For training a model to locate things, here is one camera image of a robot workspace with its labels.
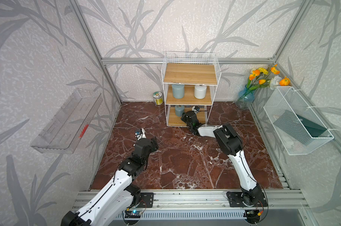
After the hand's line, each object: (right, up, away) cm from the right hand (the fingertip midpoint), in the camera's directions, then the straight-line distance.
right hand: (182, 112), depth 107 cm
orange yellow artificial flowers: (+57, +26, -6) cm, 63 cm away
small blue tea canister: (-2, +2, -2) cm, 4 cm away
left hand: (-18, -16, -26) cm, 35 cm away
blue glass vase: (+50, +11, +2) cm, 51 cm away
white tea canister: (+10, +12, -24) cm, 29 cm away
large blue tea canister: (-3, +13, -21) cm, 25 cm away
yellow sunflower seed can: (-20, +12, +6) cm, 24 cm away
